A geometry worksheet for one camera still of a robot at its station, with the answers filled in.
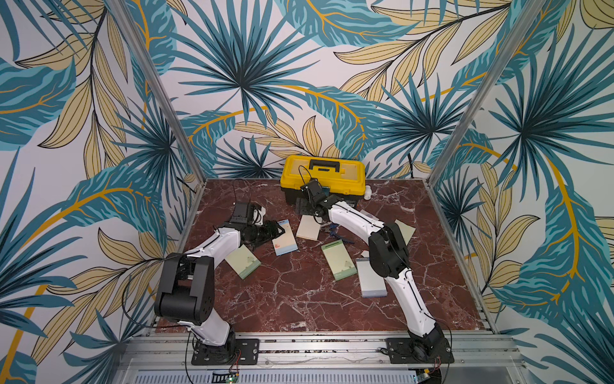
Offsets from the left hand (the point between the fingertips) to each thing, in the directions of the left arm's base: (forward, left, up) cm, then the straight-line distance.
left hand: (278, 235), depth 90 cm
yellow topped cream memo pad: (+8, -12, -6) cm, 15 cm away
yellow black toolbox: (+21, -24, +10) cm, 34 cm away
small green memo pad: (-8, +13, -7) cm, 16 cm away
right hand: (+17, -10, -2) cm, 20 cm away
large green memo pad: (-6, -24, -8) cm, 25 cm away
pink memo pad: (+17, -38, -8) cm, 43 cm away
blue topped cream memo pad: (+2, -2, -8) cm, 9 cm away
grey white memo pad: (-16, -35, -6) cm, 39 cm away
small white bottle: (+27, -39, -5) cm, 47 cm away
